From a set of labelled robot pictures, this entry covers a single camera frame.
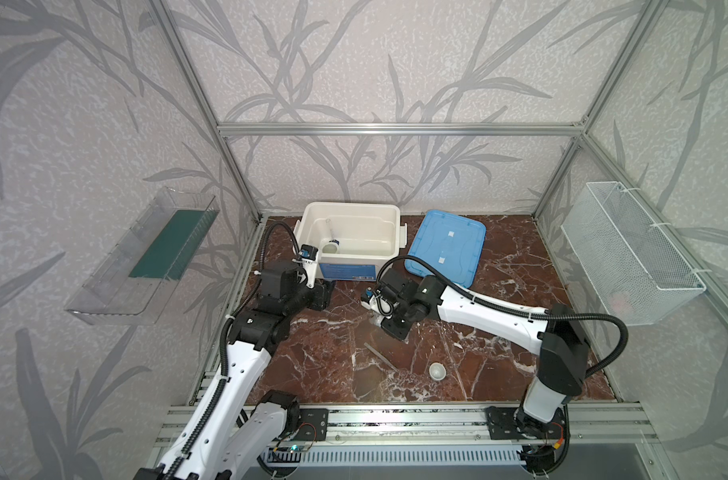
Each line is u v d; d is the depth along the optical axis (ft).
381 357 2.77
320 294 2.14
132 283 2.07
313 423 2.39
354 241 3.63
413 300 1.92
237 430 1.79
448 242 3.69
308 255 2.09
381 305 2.28
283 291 1.80
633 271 2.06
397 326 2.30
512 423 2.41
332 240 3.64
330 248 3.55
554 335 1.62
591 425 2.47
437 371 2.68
